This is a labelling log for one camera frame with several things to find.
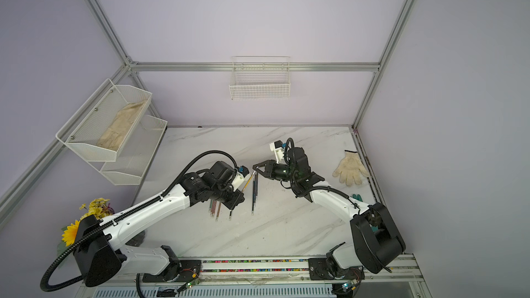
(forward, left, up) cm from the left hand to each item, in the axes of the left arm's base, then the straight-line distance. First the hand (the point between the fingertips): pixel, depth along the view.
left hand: (240, 202), depth 77 cm
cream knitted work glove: (+24, -52, -12) cm, 59 cm away
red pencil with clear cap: (+3, +14, -14) cm, 19 cm away
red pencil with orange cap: (+1, +11, -13) cm, 17 cm away
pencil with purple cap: (+9, -4, -12) cm, 16 cm away
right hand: (+10, -6, +7) cm, 14 cm away
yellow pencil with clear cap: (+3, -4, +11) cm, 12 cm away
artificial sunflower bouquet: (-7, +43, +11) cm, 45 cm away
